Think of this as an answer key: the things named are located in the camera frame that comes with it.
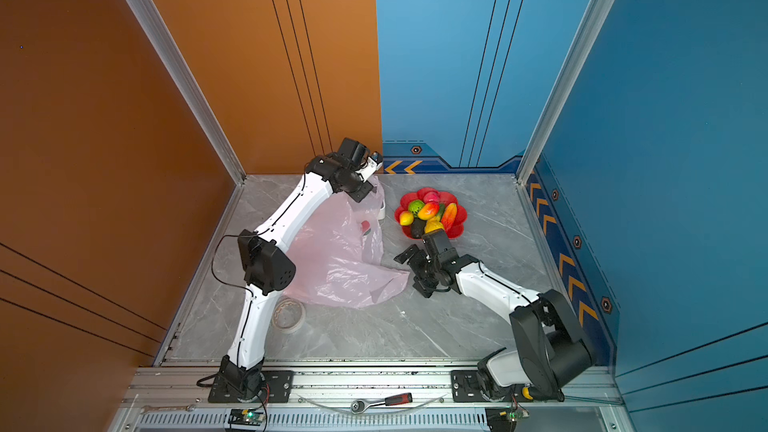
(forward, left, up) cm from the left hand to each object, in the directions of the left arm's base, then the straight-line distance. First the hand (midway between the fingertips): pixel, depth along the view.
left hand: (363, 183), depth 93 cm
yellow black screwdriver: (-53, -42, -16) cm, 69 cm away
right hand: (-24, -11, -11) cm, 29 cm away
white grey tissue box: (-2, -6, -12) cm, 14 cm away
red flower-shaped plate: (-5, -31, -17) cm, 36 cm away
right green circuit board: (-58, -37, -20) cm, 72 cm away
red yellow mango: (-2, -21, -11) cm, 24 cm away
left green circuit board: (-58, +26, -20) cm, 67 cm away
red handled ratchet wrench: (-56, -2, -16) cm, 58 cm away
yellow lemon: (-7, -23, -12) cm, 26 cm away
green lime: (+1, -17, -12) cm, 21 cm away
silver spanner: (-57, +39, -19) cm, 72 cm away
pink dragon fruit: (+5, -23, -12) cm, 27 cm away
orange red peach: (-2, -29, -14) cm, 32 cm away
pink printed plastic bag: (-21, +6, -8) cm, 24 cm away
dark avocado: (-7, -18, -14) cm, 24 cm away
